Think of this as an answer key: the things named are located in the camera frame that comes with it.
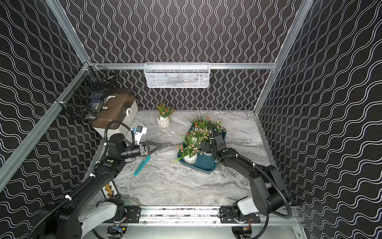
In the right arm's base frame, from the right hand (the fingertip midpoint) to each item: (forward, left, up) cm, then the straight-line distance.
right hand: (211, 142), depth 92 cm
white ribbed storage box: (+18, +57, +1) cm, 59 cm away
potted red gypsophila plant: (+11, +7, +6) cm, 14 cm away
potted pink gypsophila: (-9, +14, +2) cm, 16 cm away
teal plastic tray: (-10, +3, -10) cm, 14 cm away
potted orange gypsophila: (+20, +33, -1) cm, 39 cm away
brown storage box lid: (+25, +66, +7) cm, 71 cm away
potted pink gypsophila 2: (+3, +8, +1) cm, 9 cm away
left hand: (-13, +27, +17) cm, 34 cm away
